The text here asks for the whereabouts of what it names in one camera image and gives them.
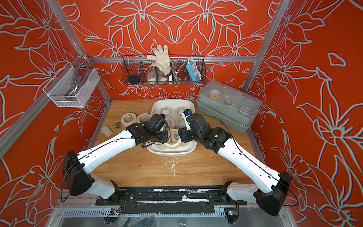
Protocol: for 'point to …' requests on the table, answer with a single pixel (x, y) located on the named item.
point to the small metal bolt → (117, 126)
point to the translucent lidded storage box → (230, 108)
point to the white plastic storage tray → (173, 109)
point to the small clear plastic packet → (107, 130)
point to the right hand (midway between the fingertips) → (179, 131)
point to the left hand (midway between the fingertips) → (167, 134)
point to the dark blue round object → (133, 79)
